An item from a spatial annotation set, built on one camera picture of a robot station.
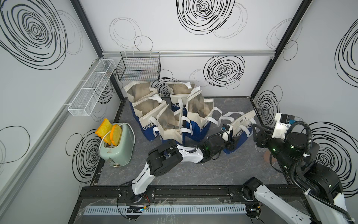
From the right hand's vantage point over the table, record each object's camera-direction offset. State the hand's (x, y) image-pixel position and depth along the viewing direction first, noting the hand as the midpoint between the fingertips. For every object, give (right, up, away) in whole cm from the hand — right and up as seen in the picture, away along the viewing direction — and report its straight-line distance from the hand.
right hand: (258, 126), depth 57 cm
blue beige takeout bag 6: (+1, -3, +17) cm, 18 cm away
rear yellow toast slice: (-75, -3, +21) cm, 78 cm away
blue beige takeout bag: (-62, +20, +35) cm, 74 cm away
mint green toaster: (-65, -17, +17) cm, 69 cm away
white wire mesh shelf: (-82, +10, +14) cm, 84 cm away
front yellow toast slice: (-67, -6, +17) cm, 70 cm away
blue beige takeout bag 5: (-19, +6, +45) cm, 49 cm away
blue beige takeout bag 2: (-55, +8, +29) cm, 63 cm away
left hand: (0, -7, +22) cm, 23 cm away
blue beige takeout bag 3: (-33, +20, +42) cm, 57 cm away
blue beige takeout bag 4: (-39, -3, +36) cm, 53 cm away
